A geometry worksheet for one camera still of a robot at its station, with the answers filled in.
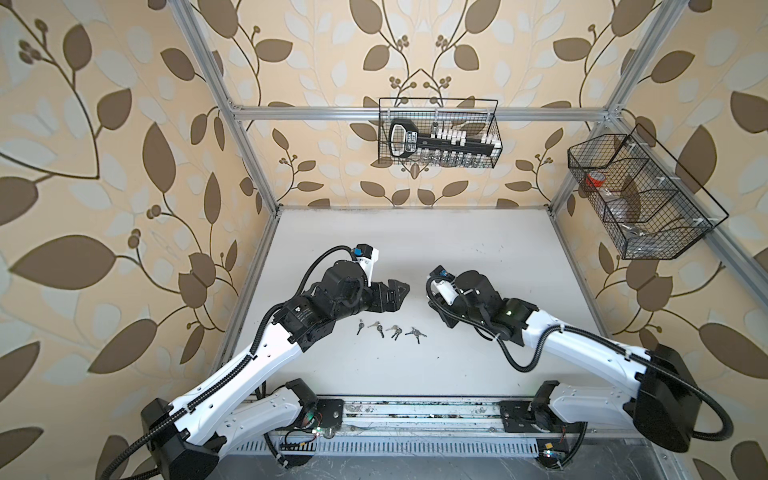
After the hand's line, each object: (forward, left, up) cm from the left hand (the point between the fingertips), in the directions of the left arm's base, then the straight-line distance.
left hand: (398, 285), depth 69 cm
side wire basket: (+19, -62, +9) cm, 65 cm away
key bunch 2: (-1, 0, -26) cm, 26 cm away
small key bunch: (+1, +12, -26) cm, 29 cm away
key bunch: (0, +6, -26) cm, 27 cm away
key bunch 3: (-1, -6, -26) cm, 27 cm away
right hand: (+3, -10, -12) cm, 16 cm away
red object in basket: (+36, -58, +4) cm, 68 cm away
